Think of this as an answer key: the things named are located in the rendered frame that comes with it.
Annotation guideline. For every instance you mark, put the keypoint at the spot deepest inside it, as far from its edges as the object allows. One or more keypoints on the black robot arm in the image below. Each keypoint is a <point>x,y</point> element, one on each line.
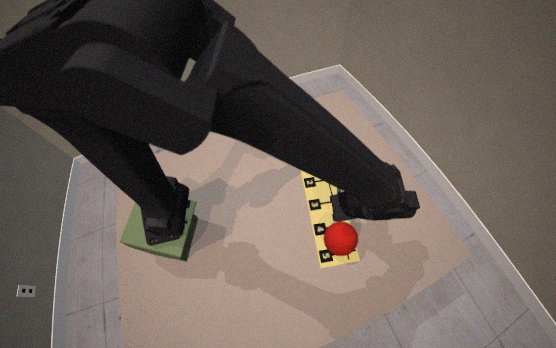
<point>121,65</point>

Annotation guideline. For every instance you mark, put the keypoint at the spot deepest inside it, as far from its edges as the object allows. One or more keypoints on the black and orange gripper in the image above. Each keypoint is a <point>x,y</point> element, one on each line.
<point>341,213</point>

